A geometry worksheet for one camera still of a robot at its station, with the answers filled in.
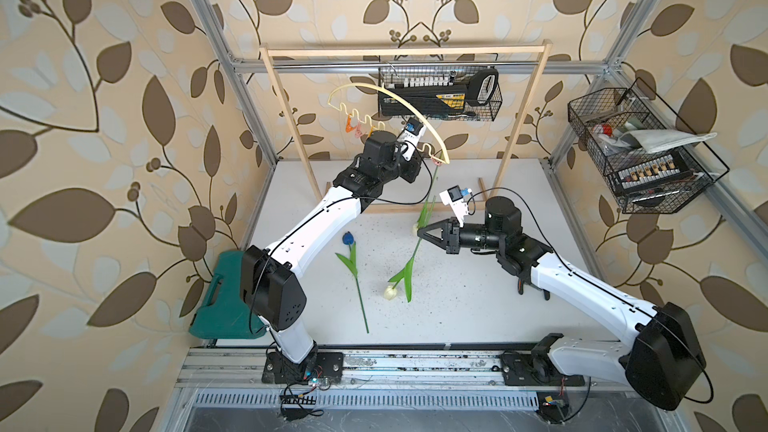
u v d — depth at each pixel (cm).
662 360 40
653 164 68
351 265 92
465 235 65
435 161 72
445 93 81
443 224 66
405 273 73
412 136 65
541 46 61
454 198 65
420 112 68
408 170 69
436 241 68
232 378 74
